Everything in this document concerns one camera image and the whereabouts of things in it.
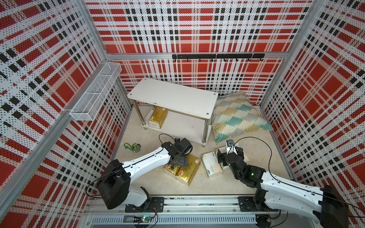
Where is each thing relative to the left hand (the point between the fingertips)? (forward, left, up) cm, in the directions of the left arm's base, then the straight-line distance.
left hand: (178, 160), depth 83 cm
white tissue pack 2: (+1, -32, +10) cm, 34 cm away
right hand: (+5, -29, +6) cm, 30 cm away
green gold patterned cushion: (+28, -38, +9) cm, 48 cm away
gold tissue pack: (+28, +15, +7) cm, 32 cm away
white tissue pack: (-1, -20, -2) cm, 20 cm away
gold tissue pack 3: (-8, -5, +1) cm, 10 cm away
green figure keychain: (+12, +30, -5) cm, 33 cm away
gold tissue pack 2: (-7, +2, +1) cm, 8 cm away
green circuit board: (-28, +15, -4) cm, 32 cm away
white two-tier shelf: (+16, -7, +28) cm, 33 cm away
